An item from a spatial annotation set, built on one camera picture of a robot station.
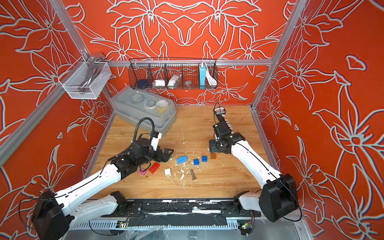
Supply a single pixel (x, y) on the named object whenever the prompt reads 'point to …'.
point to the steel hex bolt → (194, 177)
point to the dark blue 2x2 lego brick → (196, 162)
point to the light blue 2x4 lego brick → (182, 159)
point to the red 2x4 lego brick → (154, 168)
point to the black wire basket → (162, 68)
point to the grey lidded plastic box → (131, 104)
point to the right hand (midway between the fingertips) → (212, 146)
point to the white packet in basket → (158, 83)
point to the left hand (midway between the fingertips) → (167, 147)
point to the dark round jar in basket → (142, 83)
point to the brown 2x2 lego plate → (213, 155)
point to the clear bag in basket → (174, 80)
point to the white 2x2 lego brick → (167, 172)
